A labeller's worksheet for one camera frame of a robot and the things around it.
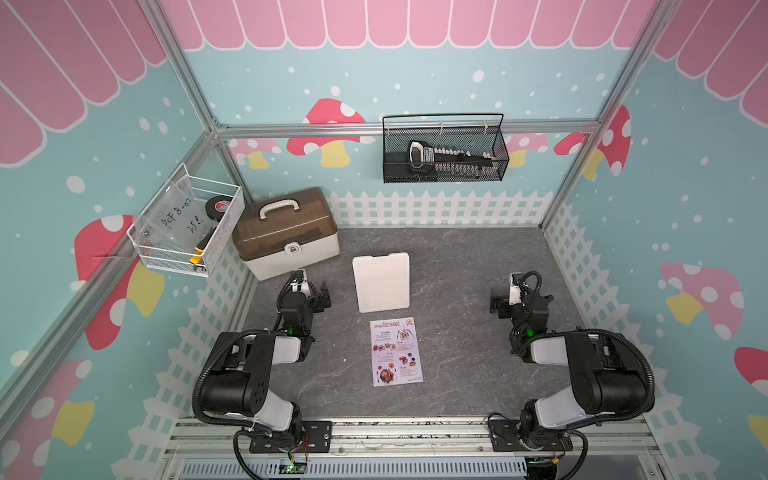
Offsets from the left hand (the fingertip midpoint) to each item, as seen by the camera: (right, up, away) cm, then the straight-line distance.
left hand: (311, 288), depth 94 cm
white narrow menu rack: (+23, +2, -5) cm, 23 cm away
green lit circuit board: (+2, -41, -22) cm, 47 cm away
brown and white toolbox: (-9, +17, -1) cm, 20 cm away
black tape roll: (-22, +23, -14) cm, 35 cm away
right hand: (+62, 0, 0) cm, 62 cm away
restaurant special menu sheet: (+26, -19, -4) cm, 33 cm away
